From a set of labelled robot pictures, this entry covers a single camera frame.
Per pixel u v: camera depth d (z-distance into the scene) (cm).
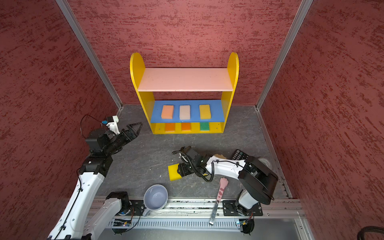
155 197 77
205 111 97
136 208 72
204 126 105
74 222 40
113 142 60
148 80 77
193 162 65
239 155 92
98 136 52
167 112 96
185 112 96
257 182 43
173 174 83
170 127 106
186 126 105
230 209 74
